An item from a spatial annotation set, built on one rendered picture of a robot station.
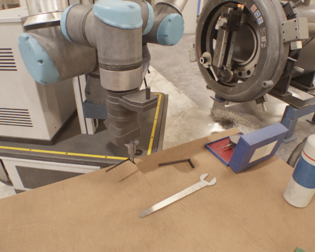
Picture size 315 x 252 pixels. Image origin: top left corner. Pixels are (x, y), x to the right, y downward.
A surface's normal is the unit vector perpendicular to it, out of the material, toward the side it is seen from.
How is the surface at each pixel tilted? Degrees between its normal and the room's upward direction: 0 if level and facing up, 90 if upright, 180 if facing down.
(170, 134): 0
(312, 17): 44
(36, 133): 90
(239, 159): 90
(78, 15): 52
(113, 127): 70
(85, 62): 106
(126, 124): 98
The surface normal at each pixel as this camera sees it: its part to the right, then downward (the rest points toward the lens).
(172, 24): 0.77, 0.40
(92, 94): -0.48, 0.12
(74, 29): -0.68, 0.41
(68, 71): 0.65, 0.69
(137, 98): 0.02, -0.85
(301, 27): 0.44, 0.11
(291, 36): -0.88, 0.23
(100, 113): -0.09, 0.52
